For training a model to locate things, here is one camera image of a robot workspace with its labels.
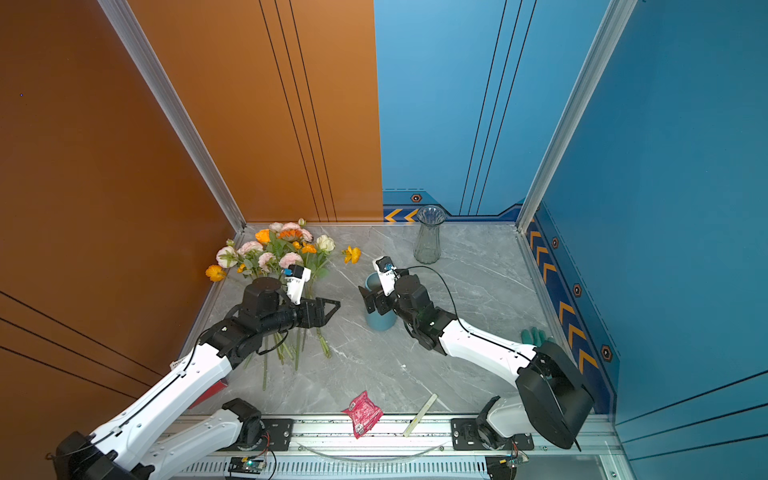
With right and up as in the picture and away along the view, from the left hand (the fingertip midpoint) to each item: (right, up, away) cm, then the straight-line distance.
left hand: (330, 301), depth 76 cm
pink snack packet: (+8, -29, 0) cm, 30 cm away
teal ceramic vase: (+10, -8, +13) cm, 18 cm away
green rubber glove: (+58, -13, +12) cm, 61 cm away
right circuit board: (+42, -38, -6) cm, 57 cm away
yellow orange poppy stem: (0, +11, +33) cm, 35 cm away
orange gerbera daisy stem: (-21, +19, +32) cm, 43 cm away
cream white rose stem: (-9, +15, +33) cm, 37 cm away
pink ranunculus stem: (-20, +10, +24) cm, 32 cm away
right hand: (+11, +5, +5) cm, 13 cm away
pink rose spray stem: (-22, +15, +30) cm, 40 cm away
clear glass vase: (+29, +14, +37) cm, 49 cm away
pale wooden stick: (+23, -30, +1) cm, 38 cm away
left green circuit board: (-19, -38, -5) cm, 43 cm away
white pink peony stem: (-43, +11, +29) cm, 53 cm away
